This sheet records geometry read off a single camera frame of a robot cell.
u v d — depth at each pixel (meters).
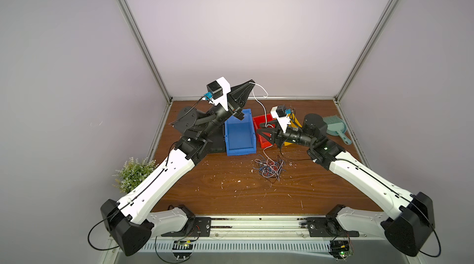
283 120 0.58
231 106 0.46
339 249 0.68
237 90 0.47
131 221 0.38
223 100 0.44
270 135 0.61
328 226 0.67
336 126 1.04
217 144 0.97
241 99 0.47
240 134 1.00
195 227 0.73
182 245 0.72
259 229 0.73
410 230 0.37
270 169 0.85
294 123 0.59
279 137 0.59
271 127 0.63
